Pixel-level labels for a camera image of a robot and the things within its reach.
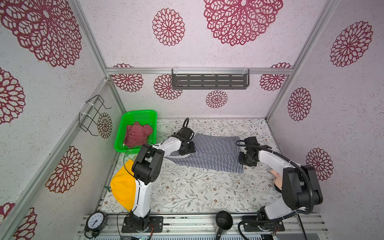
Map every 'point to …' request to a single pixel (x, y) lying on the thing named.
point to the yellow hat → (123, 185)
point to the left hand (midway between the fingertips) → (192, 152)
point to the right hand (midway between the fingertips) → (241, 159)
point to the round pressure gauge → (96, 221)
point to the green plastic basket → (143, 117)
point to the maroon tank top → (136, 134)
